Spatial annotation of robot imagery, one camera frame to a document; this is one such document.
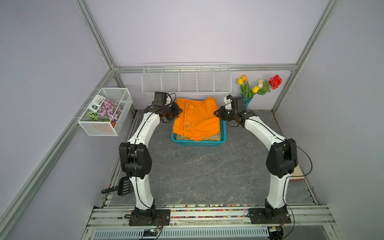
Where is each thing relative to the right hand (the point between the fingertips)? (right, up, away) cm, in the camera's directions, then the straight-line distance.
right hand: (214, 111), depth 90 cm
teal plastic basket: (+6, -16, +4) cm, 18 cm away
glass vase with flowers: (+32, +16, +4) cm, 36 cm away
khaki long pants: (+1, -16, -2) cm, 16 cm away
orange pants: (-10, -5, -1) cm, 11 cm away
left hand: (-18, +1, -2) cm, 19 cm away
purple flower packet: (-57, 0, -18) cm, 60 cm away
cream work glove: (+49, -37, -3) cm, 62 cm away
